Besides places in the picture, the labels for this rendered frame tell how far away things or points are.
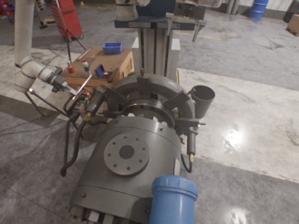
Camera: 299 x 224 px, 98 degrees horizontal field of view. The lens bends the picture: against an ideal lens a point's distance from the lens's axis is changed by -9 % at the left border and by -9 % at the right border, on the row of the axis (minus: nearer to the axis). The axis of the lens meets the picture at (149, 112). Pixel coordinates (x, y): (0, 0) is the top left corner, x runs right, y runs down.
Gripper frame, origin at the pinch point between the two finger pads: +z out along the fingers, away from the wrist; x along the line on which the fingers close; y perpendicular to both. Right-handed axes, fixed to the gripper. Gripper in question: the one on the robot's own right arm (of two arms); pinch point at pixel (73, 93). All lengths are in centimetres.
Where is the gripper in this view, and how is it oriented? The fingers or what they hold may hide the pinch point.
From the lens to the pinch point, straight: 104.9
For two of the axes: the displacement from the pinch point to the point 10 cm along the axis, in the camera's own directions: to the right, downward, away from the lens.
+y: -3.5, 8.1, -4.7
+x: 5.7, -2.2, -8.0
